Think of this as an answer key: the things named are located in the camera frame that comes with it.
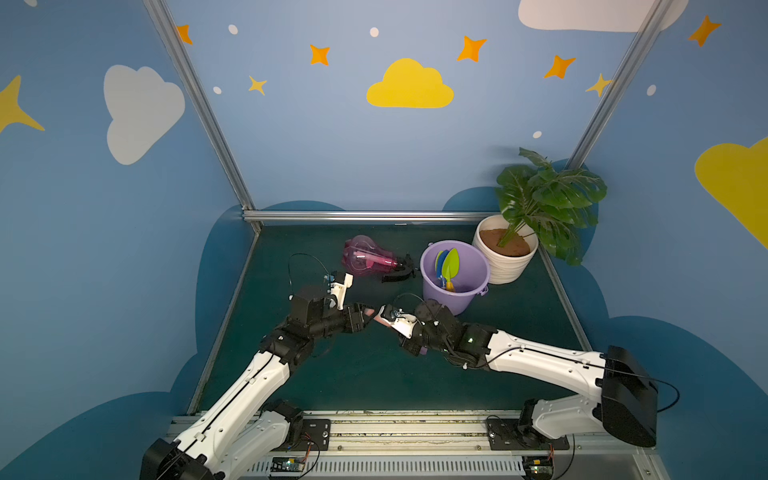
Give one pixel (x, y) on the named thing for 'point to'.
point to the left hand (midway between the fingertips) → (374, 306)
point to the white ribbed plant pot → (509, 264)
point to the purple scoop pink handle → (369, 311)
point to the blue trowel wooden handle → (439, 271)
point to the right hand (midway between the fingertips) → (395, 320)
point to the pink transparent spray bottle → (362, 256)
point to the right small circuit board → (538, 465)
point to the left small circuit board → (287, 464)
